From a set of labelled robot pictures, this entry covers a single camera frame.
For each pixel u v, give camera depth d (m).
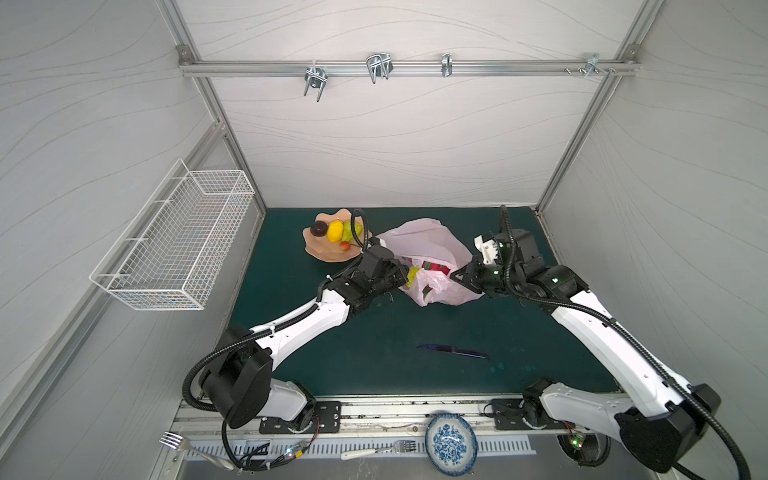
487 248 0.68
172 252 0.69
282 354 0.45
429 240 0.86
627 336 0.43
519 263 0.54
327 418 0.74
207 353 0.41
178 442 0.69
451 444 0.70
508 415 0.73
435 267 0.77
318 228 1.06
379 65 0.77
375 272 0.61
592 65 0.76
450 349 0.86
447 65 0.78
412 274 0.78
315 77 0.79
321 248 1.07
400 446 0.70
